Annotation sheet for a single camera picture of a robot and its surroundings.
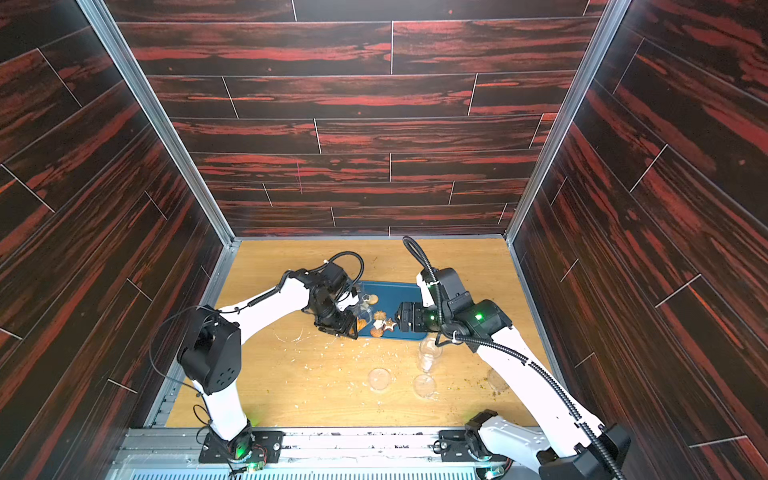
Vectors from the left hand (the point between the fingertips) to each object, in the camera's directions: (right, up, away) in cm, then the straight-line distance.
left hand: (352, 335), depth 86 cm
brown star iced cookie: (+11, +1, +9) cm, 14 cm away
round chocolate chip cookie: (+7, -1, +7) cm, 10 cm away
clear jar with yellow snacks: (+3, +6, +2) cm, 8 cm away
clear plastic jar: (+23, -5, +2) cm, 23 cm away
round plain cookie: (+6, +9, +15) cm, 19 cm away
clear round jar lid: (+41, -13, -2) cm, 43 cm away
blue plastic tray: (+12, +10, +19) cm, 24 cm away
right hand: (+18, +8, -11) cm, 22 cm away
